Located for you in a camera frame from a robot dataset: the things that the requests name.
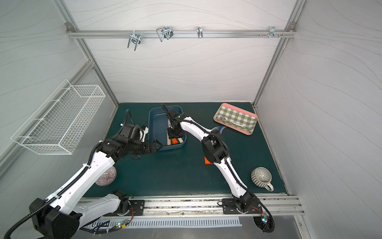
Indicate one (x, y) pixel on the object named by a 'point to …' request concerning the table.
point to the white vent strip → (115, 223)
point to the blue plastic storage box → (157, 126)
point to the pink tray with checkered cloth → (237, 118)
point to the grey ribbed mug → (261, 177)
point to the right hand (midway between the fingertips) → (171, 136)
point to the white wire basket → (60, 123)
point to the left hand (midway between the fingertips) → (154, 147)
